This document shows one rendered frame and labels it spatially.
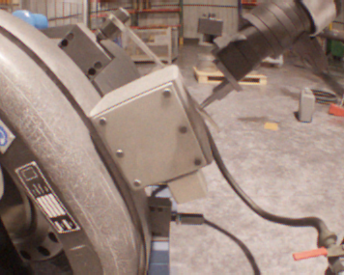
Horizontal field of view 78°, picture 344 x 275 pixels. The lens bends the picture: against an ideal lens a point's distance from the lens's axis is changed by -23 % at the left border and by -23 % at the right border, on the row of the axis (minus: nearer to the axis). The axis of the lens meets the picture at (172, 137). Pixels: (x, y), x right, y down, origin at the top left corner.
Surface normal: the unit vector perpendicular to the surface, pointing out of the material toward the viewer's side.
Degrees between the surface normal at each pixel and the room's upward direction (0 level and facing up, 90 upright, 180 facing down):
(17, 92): 67
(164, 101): 90
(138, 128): 90
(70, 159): 75
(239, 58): 88
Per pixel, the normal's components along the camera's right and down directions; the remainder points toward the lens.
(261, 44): -0.18, 0.49
